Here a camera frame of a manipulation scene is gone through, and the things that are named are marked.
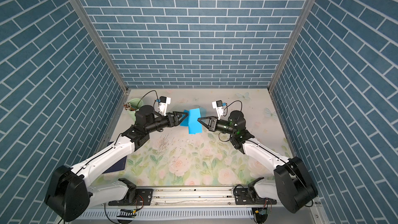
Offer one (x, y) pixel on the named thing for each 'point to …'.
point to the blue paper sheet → (195, 126)
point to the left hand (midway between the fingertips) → (189, 117)
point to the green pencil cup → (136, 102)
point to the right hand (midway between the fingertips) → (200, 122)
